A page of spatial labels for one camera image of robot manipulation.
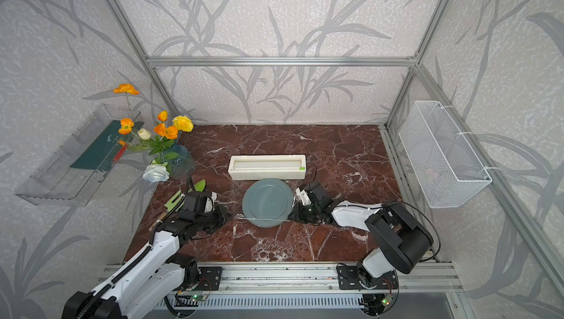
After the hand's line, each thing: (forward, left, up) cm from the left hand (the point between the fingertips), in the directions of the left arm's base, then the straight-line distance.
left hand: (234, 214), depth 83 cm
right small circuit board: (-27, -52, -2) cm, 59 cm away
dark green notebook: (+8, +38, +27) cm, 47 cm away
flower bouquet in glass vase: (+13, +22, +17) cm, 31 cm away
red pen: (+10, +33, +26) cm, 43 cm away
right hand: (0, -20, -2) cm, 21 cm away
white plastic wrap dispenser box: (+20, -11, +3) cm, 23 cm away
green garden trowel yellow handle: (+15, +19, -4) cm, 24 cm away
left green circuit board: (-26, +8, -5) cm, 27 cm away
